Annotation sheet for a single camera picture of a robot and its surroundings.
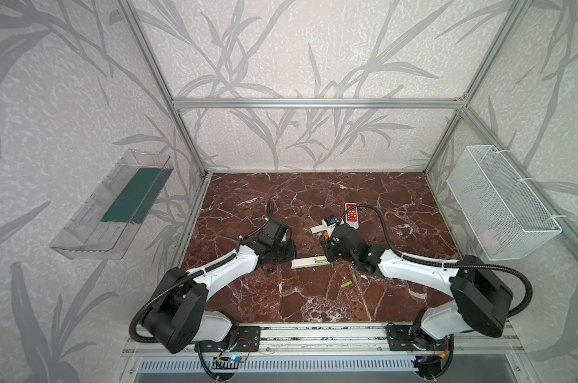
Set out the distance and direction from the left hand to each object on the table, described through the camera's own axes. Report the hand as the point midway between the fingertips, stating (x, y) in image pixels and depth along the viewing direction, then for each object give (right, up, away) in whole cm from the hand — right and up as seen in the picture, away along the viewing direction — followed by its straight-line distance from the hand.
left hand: (301, 246), depth 86 cm
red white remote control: (+22, +9, +16) cm, 29 cm away
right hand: (+8, +4, +1) cm, 9 cm away
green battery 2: (+16, -13, -1) cm, 21 cm away
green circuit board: (-20, -30, -15) cm, 39 cm away
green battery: (+7, -6, +2) cm, 9 cm away
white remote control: (0, -7, +3) cm, 8 cm away
